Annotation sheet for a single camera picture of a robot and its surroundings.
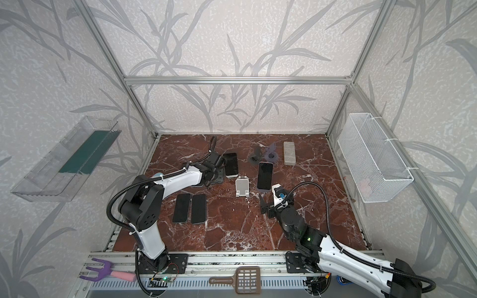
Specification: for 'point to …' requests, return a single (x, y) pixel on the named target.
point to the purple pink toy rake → (107, 270)
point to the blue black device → (343, 281)
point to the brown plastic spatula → (246, 280)
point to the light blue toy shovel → (158, 174)
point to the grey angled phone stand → (255, 157)
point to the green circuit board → (163, 279)
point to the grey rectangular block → (289, 153)
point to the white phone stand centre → (242, 186)
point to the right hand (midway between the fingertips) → (270, 190)
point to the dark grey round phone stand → (271, 155)
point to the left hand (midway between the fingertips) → (218, 174)
